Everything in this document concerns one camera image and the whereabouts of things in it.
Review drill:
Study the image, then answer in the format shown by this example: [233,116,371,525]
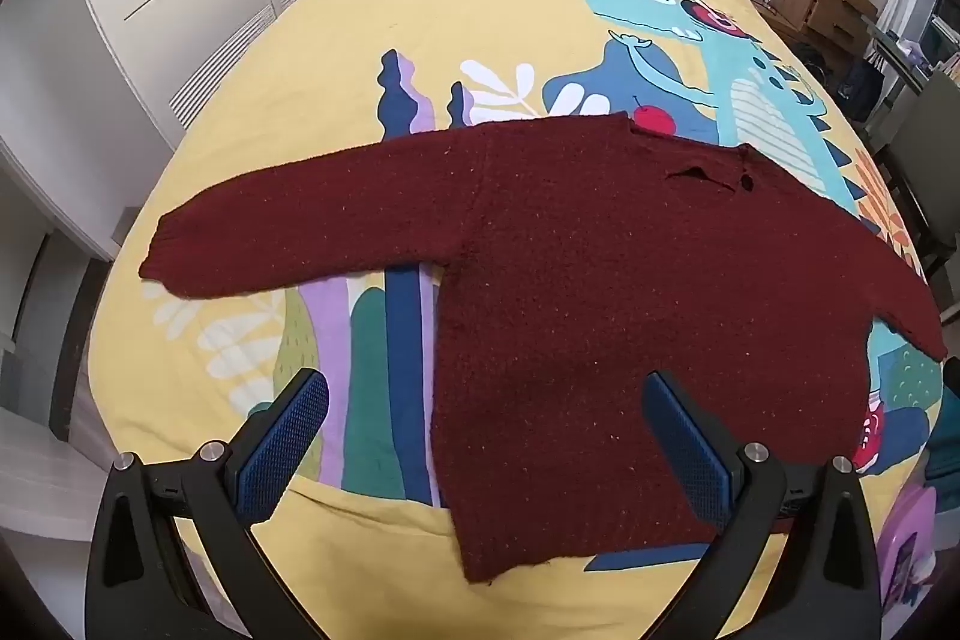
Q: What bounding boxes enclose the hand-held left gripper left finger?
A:
[85,368,331,640]

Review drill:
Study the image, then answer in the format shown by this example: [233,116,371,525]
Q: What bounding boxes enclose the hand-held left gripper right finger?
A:
[643,370,880,640]

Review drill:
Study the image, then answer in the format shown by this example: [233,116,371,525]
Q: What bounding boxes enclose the dark red knit sweater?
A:
[139,113,950,585]

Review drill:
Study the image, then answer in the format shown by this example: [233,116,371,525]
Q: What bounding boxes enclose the purple plastic object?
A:
[877,486,942,618]

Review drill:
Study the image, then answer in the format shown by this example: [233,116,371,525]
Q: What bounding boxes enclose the white side table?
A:
[0,407,113,528]

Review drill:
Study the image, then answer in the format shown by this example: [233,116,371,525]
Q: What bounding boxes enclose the grey chair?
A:
[874,62,960,281]

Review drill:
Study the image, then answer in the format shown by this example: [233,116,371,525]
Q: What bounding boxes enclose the dark bag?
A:
[836,55,890,120]

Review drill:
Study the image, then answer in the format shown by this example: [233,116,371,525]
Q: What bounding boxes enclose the yellow dinosaur print bedspread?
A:
[86,0,946,640]

